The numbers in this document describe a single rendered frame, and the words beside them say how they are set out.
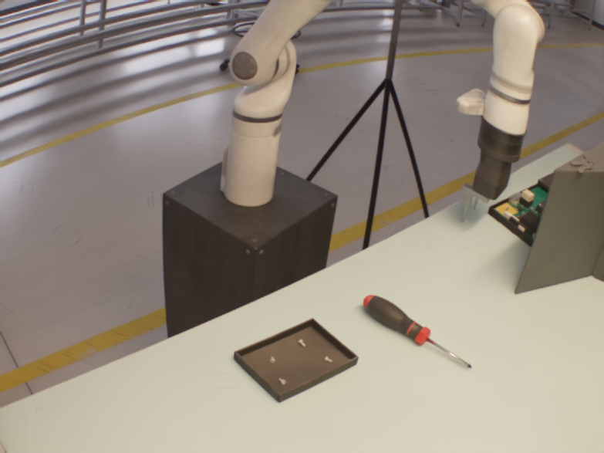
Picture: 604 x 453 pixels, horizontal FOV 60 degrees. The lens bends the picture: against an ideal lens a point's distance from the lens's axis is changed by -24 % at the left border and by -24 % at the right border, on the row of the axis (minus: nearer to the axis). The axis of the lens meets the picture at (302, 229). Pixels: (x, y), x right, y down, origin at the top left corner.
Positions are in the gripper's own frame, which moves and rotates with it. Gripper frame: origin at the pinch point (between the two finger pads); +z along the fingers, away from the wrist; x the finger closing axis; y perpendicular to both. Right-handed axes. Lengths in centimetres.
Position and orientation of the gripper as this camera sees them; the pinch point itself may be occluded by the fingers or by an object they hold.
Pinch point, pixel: (468, 214)
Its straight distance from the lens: 101.0
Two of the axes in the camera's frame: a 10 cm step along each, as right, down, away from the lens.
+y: 7.9, 4.2, -4.4
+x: 6.0, -4.0, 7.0
